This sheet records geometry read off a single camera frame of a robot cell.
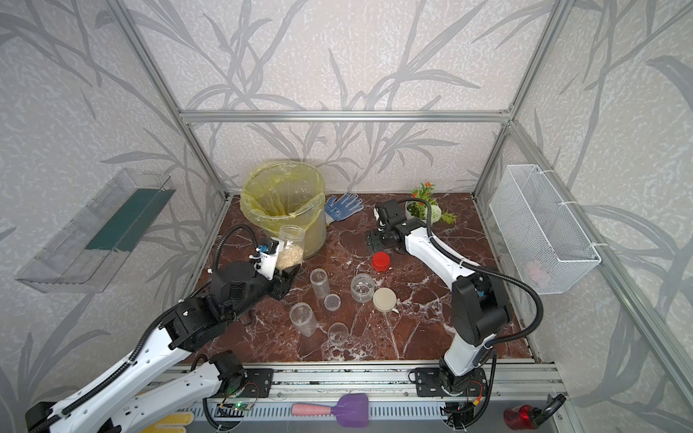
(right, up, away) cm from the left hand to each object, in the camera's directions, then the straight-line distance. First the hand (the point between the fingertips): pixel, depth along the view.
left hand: (292, 264), depth 69 cm
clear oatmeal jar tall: (+1, -15, +5) cm, 16 cm away
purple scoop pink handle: (+16, -39, +1) cm, 42 cm away
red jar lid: (+25, -4, +29) cm, 38 cm away
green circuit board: (-14, -38, +1) cm, 40 cm away
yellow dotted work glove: (-30, -40, -1) cm, 50 cm away
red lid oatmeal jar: (+1, +5, -6) cm, 8 cm away
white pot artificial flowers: (+38, +15, +27) cm, 49 cm away
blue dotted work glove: (+11, +17, +47) cm, 51 cm away
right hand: (+23, +6, +21) cm, 32 cm away
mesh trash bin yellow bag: (-13, +21, +30) cm, 39 cm away
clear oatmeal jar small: (+5, -8, +14) cm, 17 cm away
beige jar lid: (+26, -16, +20) cm, 36 cm away
